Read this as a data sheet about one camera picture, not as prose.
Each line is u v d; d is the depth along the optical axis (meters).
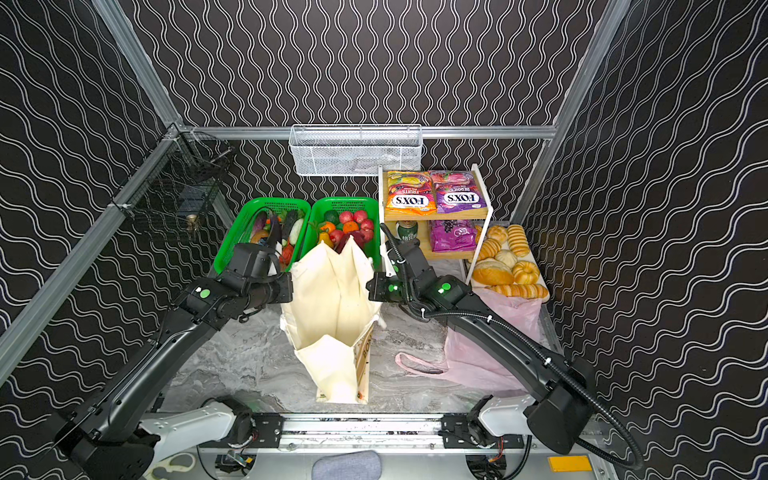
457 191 0.78
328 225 1.12
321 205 1.14
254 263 0.53
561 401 0.39
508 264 1.03
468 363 0.82
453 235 0.90
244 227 1.10
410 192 0.78
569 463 0.73
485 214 0.77
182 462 0.70
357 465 0.68
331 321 0.92
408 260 0.53
